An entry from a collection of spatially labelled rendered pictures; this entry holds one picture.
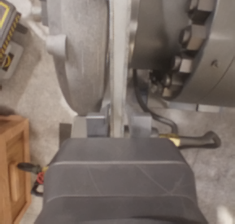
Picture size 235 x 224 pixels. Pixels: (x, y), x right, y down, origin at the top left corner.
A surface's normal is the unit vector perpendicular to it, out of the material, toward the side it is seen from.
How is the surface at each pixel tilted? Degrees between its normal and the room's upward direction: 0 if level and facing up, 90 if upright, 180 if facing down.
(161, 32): 20
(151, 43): 31
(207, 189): 0
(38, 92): 0
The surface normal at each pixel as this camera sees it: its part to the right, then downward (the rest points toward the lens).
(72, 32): -0.03, 0.50
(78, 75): -0.05, 0.68
